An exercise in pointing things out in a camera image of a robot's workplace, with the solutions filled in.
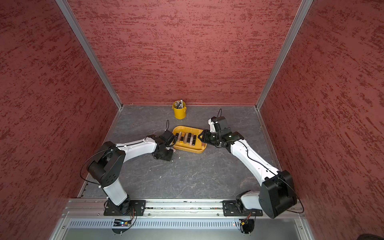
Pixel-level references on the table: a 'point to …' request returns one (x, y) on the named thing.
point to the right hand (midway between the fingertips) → (200, 140)
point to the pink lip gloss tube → (191, 139)
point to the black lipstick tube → (189, 137)
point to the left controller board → (118, 222)
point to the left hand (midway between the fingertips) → (166, 159)
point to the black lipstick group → (194, 140)
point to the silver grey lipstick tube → (179, 136)
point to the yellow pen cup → (180, 108)
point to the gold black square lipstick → (182, 136)
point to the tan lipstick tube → (185, 138)
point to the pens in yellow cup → (179, 104)
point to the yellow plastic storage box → (200, 147)
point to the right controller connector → (246, 225)
